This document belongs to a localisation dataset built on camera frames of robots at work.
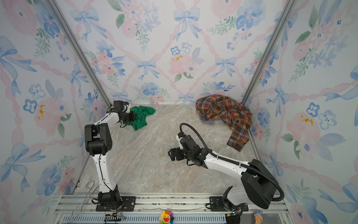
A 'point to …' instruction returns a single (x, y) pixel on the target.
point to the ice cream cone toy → (258, 217)
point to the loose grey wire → (89, 185)
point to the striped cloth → (209, 122)
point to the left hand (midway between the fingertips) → (137, 114)
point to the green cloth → (141, 119)
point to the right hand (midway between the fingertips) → (173, 150)
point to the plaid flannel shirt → (235, 115)
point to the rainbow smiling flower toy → (166, 217)
